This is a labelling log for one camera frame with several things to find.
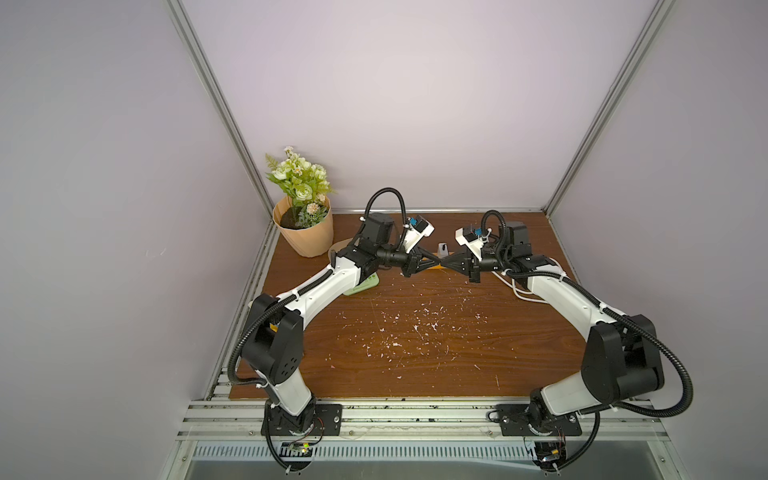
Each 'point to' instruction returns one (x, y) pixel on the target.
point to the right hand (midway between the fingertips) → (444, 259)
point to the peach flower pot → (311, 242)
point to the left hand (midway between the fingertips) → (439, 261)
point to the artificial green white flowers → (305, 183)
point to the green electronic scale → (369, 283)
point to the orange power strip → (438, 266)
